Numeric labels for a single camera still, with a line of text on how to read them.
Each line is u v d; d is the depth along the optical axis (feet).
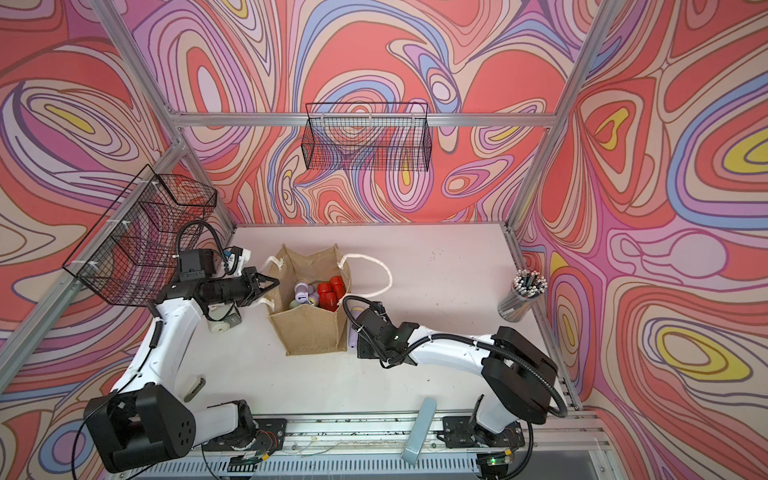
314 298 2.94
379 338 2.08
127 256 2.36
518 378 1.43
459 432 2.41
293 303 2.81
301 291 2.84
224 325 2.89
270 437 2.37
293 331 2.63
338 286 3.07
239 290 2.26
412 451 2.22
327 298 2.90
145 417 1.29
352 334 2.87
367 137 3.13
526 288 2.65
